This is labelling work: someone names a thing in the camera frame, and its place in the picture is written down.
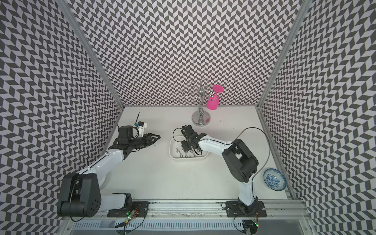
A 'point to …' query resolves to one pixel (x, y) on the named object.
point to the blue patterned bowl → (275, 179)
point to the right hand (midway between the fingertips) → (188, 145)
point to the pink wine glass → (213, 101)
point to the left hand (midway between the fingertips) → (158, 138)
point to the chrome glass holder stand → (200, 118)
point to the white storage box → (175, 142)
